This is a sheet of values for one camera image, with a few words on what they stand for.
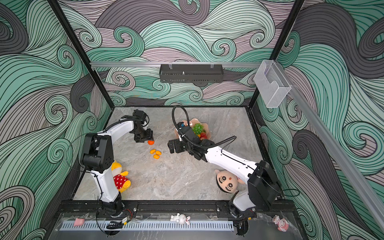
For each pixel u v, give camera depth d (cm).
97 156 51
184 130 60
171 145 70
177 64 95
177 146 70
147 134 86
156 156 92
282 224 67
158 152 93
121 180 78
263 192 41
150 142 97
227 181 75
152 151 95
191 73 96
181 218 68
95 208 72
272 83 79
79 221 69
